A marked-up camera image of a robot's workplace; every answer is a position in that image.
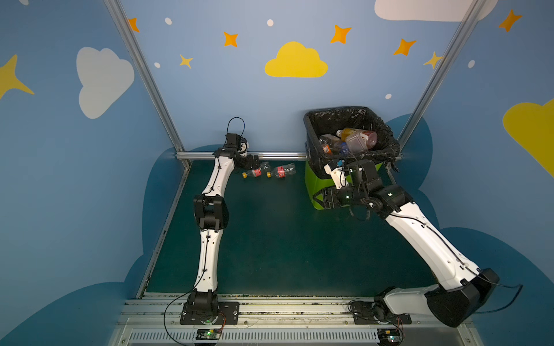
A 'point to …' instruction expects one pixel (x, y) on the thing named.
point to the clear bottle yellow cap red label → (265, 168)
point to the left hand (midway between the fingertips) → (251, 162)
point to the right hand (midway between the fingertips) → (321, 192)
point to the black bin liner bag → (328, 121)
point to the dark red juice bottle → (348, 132)
